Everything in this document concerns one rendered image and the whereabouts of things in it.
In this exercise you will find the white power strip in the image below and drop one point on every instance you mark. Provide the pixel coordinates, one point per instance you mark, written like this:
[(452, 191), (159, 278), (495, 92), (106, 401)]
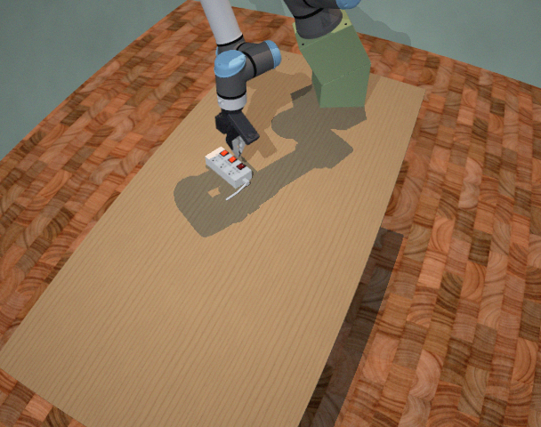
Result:
[(229, 168)]

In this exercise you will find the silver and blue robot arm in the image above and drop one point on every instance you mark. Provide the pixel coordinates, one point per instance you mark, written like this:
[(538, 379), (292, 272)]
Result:
[(236, 66)]

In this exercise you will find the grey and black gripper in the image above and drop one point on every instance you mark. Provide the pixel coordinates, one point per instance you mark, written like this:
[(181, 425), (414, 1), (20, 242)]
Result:
[(222, 122)]

